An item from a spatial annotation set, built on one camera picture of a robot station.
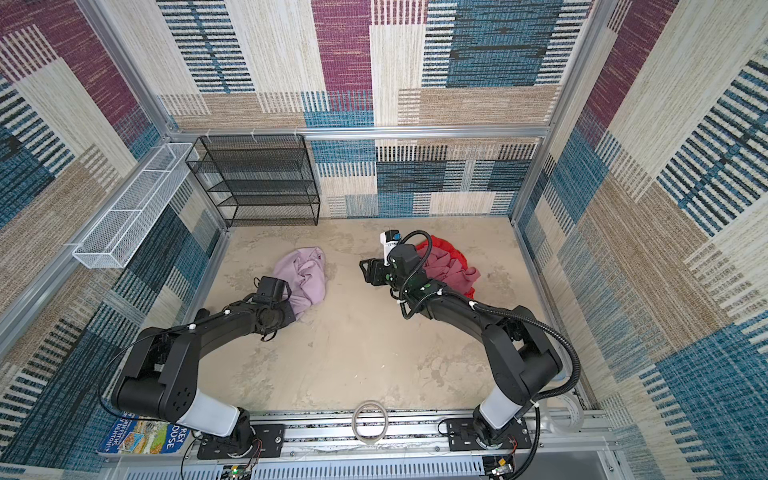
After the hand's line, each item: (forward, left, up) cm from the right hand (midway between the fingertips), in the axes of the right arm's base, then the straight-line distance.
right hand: (368, 266), depth 86 cm
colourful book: (-38, +57, -13) cm, 70 cm away
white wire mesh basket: (-1, +58, +18) cm, 61 cm away
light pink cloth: (+6, +21, -10) cm, 24 cm away
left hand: (-6, +26, -15) cm, 30 cm away
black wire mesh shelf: (+39, +40, +2) cm, 56 cm away
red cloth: (+20, -24, -15) cm, 35 cm away
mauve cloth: (+1, -25, -7) cm, 26 cm away
